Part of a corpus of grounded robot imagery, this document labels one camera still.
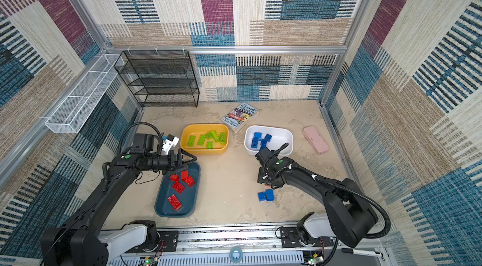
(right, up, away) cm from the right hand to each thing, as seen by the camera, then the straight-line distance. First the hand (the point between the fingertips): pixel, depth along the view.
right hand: (269, 181), depth 87 cm
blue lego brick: (-4, +20, +15) cm, 26 cm away
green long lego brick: (-34, +18, +15) cm, 42 cm away
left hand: (-32, +11, -11) cm, 36 cm away
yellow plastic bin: (-35, +23, +19) cm, 46 cm away
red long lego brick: (-41, -7, -6) cm, 42 cm away
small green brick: (-30, +20, +15) cm, 40 cm away
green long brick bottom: (-23, +18, +15) cm, 33 cm away
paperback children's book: (-14, +29, +24) cm, 41 cm away
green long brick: (-27, +20, +15) cm, 37 cm away
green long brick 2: (-29, +15, +13) cm, 35 cm away
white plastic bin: (+8, +20, +17) cm, 27 cm away
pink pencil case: (+27, +18, +14) cm, 35 cm away
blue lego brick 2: (-6, +16, +13) cm, 22 cm away
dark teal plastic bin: (-41, -4, -2) cm, 41 cm away
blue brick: (-1, +16, +12) cm, 20 cm away
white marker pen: (+32, -21, -17) cm, 42 cm away
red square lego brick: (-36, +1, -2) cm, 36 cm away
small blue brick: (+2, +19, +15) cm, 24 cm away
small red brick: (-43, +2, +1) cm, 43 cm away
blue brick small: (-4, -5, -4) cm, 8 cm away
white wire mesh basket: (-76, +29, -17) cm, 83 cm away
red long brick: (-41, -3, 0) cm, 42 cm away
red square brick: (-38, +4, -2) cm, 38 cm away
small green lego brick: (-40, +17, +15) cm, 46 cm away
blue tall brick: (0, -5, -3) cm, 6 cm away
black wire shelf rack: (-60, +52, +22) cm, 82 cm away
